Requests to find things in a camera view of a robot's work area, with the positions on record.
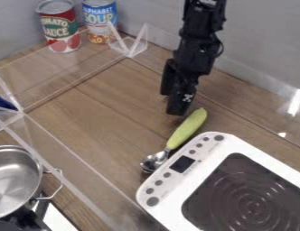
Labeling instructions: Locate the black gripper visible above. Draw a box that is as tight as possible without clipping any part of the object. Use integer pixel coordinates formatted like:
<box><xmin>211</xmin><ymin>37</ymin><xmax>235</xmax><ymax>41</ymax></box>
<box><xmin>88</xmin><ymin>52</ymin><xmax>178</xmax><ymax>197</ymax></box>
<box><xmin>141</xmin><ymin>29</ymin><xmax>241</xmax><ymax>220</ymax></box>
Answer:
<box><xmin>159</xmin><ymin>34</ymin><xmax>223</xmax><ymax>116</ymax></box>

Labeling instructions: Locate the green handled metal spoon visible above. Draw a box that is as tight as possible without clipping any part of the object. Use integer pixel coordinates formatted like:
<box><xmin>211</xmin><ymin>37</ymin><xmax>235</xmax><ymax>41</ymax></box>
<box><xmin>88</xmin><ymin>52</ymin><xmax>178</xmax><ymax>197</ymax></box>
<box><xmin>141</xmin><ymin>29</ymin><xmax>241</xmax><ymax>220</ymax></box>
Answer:
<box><xmin>141</xmin><ymin>107</ymin><xmax>206</xmax><ymax>173</ymax></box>

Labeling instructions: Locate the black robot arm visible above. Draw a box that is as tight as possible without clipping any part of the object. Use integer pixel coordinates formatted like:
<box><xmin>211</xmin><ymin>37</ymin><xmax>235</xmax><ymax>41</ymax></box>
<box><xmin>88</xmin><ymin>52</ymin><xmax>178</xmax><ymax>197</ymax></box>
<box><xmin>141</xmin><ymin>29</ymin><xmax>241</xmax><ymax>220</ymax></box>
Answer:
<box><xmin>159</xmin><ymin>0</ymin><xmax>227</xmax><ymax>116</ymax></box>

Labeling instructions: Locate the white and black stove top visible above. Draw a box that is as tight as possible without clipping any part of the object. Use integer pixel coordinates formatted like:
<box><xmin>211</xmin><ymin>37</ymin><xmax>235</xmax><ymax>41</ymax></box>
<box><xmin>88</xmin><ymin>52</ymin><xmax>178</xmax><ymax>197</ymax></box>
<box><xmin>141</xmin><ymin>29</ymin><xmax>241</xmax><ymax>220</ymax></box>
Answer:
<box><xmin>135</xmin><ymin>132</ymin><xmax>300</xmax><ymax>231</ymax></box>

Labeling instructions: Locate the alphabet soup can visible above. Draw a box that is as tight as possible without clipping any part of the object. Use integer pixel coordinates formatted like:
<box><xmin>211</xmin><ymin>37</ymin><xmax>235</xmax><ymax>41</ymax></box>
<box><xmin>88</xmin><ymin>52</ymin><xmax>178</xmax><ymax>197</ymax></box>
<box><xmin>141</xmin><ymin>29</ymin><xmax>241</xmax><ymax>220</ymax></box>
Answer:
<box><xmin>82</xmin><ymin>0</ymin><xmax>118</xmax><ymax>44</ymax></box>

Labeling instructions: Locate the tomato sauce can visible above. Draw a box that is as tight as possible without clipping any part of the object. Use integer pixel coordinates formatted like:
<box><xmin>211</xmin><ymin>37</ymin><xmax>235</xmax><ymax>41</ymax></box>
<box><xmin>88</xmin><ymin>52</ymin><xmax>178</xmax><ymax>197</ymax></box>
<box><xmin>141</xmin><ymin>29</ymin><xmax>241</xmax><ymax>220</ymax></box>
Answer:
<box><xmin>35</xmin><ymin>0</ymin><xmax>82</xmax><ymax>53</ymax></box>

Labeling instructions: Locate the clear acrylic divider strip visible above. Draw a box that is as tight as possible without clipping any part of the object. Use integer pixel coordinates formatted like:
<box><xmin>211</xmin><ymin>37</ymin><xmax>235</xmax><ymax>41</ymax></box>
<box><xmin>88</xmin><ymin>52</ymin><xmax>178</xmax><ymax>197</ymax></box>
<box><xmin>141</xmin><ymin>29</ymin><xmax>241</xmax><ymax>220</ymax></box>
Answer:
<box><xmin>0</xmin><ymin>79</ymin><xmax>122</xmax><ymax>231</ymax></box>

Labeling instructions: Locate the blue object at left edge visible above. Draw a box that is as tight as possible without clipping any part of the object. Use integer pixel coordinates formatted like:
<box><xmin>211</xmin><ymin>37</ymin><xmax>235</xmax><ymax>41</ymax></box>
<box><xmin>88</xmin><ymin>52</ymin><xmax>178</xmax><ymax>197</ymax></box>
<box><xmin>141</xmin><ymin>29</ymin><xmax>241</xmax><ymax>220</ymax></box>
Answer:
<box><xmin>0</xmin><ymin>97</ymin><xmax>18</xmax><ymax>111</ymax></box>

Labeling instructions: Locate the stainless steel pot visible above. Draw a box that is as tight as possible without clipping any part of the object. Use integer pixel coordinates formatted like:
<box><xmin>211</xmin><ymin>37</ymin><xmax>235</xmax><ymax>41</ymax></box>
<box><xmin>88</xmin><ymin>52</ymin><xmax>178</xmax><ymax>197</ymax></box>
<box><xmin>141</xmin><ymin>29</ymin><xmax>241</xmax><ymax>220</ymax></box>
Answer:
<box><xmin>0</xmin><ymin>145</ymin><xmax>63</xmax><ymax>218</ymax></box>

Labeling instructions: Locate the clear acrylic corner bracket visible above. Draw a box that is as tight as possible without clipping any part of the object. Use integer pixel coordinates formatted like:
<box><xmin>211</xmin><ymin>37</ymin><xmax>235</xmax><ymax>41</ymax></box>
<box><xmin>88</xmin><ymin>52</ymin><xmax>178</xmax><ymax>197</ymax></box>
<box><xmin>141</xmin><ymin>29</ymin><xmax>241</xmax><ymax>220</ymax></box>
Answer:
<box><xmin>107</xmin><ymin>22</ymin><xmax>149</xmax><ymax>59</ymax></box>

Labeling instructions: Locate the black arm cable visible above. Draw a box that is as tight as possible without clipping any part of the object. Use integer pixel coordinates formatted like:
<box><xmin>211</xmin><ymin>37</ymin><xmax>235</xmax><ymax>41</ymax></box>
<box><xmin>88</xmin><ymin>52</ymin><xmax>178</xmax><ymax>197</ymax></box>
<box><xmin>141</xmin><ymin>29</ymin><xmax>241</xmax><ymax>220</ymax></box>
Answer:
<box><xmin>215</xmin><ymin>37</ymin><xmax>225</xmax><ymax>58</ymax></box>

